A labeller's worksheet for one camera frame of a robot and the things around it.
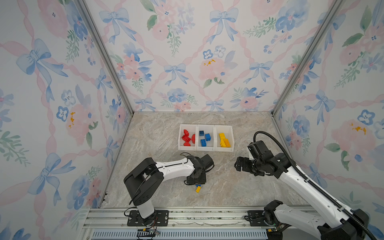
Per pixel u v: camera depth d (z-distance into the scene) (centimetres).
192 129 106
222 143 100
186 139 103
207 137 103
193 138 97
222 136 104
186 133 106
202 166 64
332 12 70
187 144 100
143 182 44
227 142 100
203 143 100
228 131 104
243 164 68
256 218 73
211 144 99
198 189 82
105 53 85
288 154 101
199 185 84
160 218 75
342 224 38
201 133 105
